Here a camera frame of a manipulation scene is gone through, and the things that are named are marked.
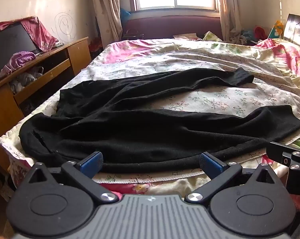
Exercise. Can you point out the wooden desk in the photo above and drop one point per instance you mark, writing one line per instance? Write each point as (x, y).
(78, 52)

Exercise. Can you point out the dark wooden headboard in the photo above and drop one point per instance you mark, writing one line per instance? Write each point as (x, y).
(296, 29)

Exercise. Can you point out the papers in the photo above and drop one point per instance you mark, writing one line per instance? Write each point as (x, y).
(187, 36)

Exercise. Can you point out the dark handbag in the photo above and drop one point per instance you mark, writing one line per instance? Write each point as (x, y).
(133, 35)

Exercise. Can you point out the black pants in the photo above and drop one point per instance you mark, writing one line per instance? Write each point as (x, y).
(140, 129)

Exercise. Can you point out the beige curtain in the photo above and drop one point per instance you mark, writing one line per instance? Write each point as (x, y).
(105, 10)
(227, 10)

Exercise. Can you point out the yellow green packet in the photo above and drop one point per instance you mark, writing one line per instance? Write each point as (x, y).
(211, 36)

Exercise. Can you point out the purple cloth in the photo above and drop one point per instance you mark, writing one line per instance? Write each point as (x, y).
(23, 57)

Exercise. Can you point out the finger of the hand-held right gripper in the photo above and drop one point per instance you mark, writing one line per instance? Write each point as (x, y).
(284, 154)

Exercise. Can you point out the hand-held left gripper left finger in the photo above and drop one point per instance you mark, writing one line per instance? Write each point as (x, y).
(92, 164)

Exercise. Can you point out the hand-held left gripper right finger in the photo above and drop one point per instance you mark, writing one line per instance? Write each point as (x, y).
(209, 165)

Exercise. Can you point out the black monitor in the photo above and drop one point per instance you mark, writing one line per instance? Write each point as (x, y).
(10, 42)

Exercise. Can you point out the pink patterned cloth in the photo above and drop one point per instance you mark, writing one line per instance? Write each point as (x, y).
(40, 33)

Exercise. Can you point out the yellow green toy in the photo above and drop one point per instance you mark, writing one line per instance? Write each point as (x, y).
(277, 29)

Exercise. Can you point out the colourful flowered quilt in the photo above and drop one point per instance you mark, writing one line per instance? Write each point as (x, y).
(284, 54)

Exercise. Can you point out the grey clothes bundle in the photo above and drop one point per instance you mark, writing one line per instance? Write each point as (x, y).
(25, 78)

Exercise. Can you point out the blue bag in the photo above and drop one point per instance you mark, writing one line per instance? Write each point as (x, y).
(124, 15)

